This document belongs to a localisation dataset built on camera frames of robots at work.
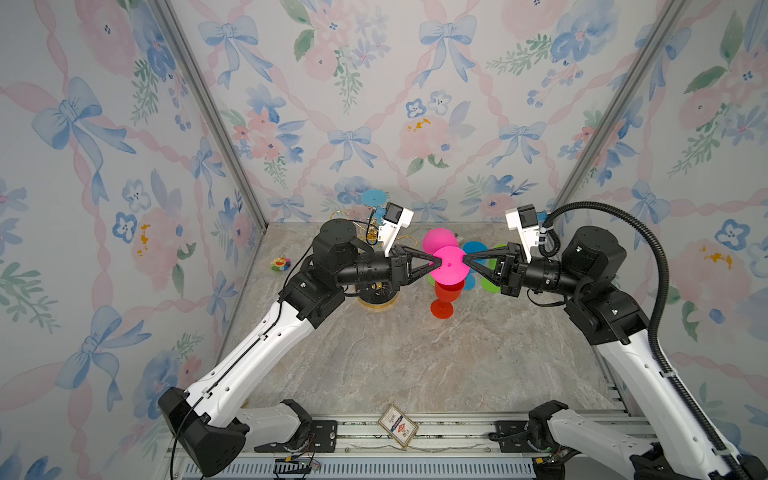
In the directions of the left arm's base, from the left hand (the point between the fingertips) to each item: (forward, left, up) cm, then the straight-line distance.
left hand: (441, 262), depth 54 cm
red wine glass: (+15, -8, -44) cm, 47 cm away
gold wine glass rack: (+19, +14, -42) cm, 48 cm away
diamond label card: (-19, +6, -43) cm, 47 cm away
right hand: (+1, -5, -1) cm, 5 cm away
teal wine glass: (+34, +13, -14) cm, 39 cm away
